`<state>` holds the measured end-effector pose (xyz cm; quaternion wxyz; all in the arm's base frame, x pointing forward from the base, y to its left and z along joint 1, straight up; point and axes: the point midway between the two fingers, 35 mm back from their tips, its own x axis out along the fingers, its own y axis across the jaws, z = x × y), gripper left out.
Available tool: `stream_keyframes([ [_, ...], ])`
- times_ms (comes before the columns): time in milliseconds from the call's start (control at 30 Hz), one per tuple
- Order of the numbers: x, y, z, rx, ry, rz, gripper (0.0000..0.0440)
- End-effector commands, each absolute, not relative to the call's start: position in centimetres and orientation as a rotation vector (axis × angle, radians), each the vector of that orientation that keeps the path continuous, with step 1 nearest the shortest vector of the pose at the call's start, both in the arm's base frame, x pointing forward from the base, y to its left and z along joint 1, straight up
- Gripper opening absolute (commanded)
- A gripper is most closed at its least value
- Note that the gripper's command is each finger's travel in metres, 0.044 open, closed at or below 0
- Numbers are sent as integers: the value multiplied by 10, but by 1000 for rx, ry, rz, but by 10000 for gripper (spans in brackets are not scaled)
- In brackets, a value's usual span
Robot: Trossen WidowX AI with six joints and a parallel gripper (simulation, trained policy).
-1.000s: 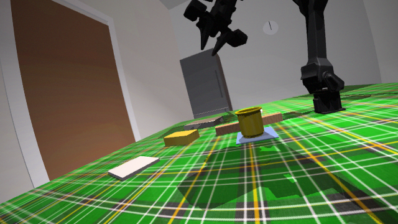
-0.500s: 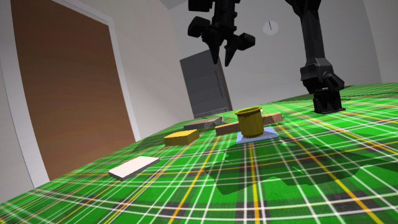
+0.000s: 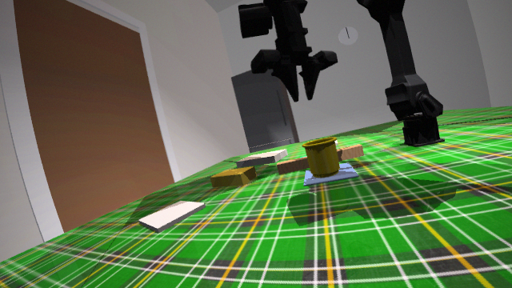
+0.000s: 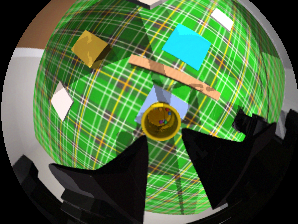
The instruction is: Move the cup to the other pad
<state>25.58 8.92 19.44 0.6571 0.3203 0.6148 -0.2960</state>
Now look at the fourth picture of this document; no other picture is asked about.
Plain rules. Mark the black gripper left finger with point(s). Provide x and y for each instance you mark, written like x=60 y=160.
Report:
x=121 y=182

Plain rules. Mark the brown flat bar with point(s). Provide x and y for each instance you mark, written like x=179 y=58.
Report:
x=164 y=70

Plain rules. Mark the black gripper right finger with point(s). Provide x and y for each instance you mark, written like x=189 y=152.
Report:
x=220 y=163

